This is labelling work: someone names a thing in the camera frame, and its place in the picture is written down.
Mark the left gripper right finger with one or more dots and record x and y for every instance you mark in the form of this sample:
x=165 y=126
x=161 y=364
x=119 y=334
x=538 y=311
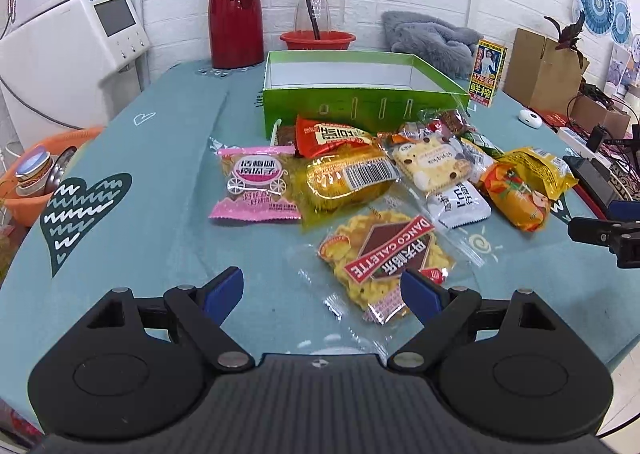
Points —
x=510 y=368

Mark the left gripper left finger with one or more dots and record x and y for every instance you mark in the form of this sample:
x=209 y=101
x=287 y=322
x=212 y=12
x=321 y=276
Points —
x=130 y=367

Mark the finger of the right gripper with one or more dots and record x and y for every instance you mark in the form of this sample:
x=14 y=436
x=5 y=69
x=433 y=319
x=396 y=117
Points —
x=621 y=238

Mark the orange snack packet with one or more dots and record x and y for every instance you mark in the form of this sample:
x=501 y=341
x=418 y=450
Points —
x=525 y=208

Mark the white snack packet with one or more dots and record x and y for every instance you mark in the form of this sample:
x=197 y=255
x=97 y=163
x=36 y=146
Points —
x=460 y=205

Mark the green snack packet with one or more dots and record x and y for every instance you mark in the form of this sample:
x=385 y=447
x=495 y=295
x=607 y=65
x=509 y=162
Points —
x=483 y=143

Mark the Danco Galette cookie packet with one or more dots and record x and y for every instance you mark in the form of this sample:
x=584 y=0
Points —
x=354 y=272

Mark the clear biscuit packet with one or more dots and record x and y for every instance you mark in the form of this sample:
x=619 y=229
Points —
x=428 y=160

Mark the red date snack packet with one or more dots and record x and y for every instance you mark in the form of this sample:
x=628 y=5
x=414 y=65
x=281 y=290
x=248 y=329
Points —
x=447 y=122

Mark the pink snack packet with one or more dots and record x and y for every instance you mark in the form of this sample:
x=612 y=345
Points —
x=257 y=184

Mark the yellow corn packet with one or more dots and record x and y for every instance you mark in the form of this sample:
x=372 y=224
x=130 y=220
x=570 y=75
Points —
x=339 y=181

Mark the brown meat snack packet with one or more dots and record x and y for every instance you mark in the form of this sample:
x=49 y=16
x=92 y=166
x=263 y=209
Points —
x=282 y=135

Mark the red bean snack packet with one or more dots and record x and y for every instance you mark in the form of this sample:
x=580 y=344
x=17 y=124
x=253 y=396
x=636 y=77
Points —
x=314 y=138

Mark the yellow snack packet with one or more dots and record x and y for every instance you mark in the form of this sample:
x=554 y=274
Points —
x=542 y=171

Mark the white power strip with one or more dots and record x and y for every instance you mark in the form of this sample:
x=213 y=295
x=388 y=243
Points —
x=579 y=146

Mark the teal tablecloth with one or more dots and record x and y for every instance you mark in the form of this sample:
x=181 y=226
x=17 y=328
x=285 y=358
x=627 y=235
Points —
x=160 y=236

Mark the white round device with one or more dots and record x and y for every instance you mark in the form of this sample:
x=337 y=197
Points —
x=530 y=119

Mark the brown cardboard box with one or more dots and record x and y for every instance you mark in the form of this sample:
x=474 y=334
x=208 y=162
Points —
x=541 y=76

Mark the orange plastic basin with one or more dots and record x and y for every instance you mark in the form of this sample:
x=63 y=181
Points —
x=24 y=187

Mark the dark purple plant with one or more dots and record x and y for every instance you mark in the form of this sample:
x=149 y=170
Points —
x=568 y=36

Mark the yellow drink carton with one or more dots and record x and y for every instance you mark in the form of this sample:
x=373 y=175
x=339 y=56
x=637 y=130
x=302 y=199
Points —
x=486 y=72

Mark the grey fluffy blanket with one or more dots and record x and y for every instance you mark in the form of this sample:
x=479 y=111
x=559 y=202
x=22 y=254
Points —
x=447 y=47

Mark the green cardboard box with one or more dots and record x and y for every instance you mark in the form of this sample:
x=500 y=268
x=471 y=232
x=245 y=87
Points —
x=374 y=91

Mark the white machine with screen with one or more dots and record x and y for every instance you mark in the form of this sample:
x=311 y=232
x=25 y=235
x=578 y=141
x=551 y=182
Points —
x=72 y=67

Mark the red thermos jug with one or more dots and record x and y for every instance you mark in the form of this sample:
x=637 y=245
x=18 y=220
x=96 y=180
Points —
x=236 y=38

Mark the red plastic basket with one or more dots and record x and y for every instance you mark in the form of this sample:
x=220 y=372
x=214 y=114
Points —
x=304 y=40

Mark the black stirring stick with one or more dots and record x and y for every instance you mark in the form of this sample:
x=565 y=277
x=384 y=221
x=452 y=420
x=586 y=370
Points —
x=313 y=20

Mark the glass pitcher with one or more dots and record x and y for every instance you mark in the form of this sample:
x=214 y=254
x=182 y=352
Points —
x=330 y=14

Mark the blue round wall decoration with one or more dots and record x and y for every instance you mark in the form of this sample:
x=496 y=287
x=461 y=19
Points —
x=605 y=17

